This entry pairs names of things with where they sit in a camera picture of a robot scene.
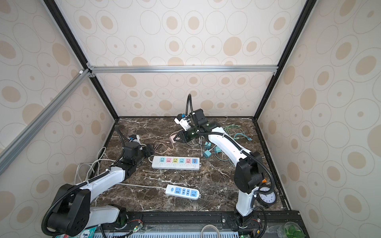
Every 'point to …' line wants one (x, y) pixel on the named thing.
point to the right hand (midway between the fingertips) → (176, 138)
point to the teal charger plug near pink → (207, 145)
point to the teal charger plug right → (217, 149)
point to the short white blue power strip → (183, 192)
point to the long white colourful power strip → (176, 163)
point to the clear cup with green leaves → (290, 229)
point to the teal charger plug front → (207, 153)
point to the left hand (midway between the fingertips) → (153, 143)
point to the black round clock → (268, 199)
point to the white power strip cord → (100, 160)
